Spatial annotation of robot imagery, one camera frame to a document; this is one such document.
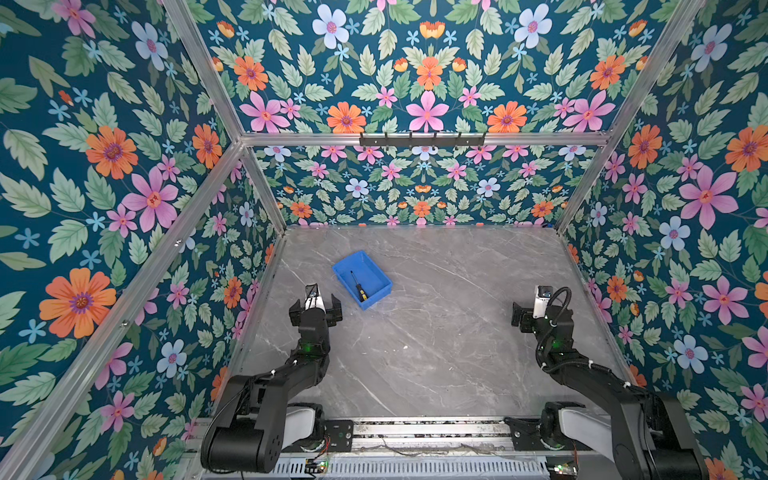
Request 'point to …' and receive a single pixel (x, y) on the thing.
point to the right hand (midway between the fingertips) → (531, 302)
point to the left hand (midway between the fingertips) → (317, 290)
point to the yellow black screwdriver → (362, 295)
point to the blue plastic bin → (375, 282)
